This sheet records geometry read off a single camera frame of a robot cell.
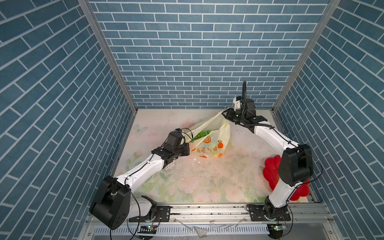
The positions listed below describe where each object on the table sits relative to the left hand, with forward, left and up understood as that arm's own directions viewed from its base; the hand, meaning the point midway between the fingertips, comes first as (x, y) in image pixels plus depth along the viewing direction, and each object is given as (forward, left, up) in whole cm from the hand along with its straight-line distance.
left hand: (190, 147), depth 86 cm
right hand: (+18, -19, +12) cm, 29 cm away
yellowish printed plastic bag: (+4, -14, -4) cm, 15 cm away
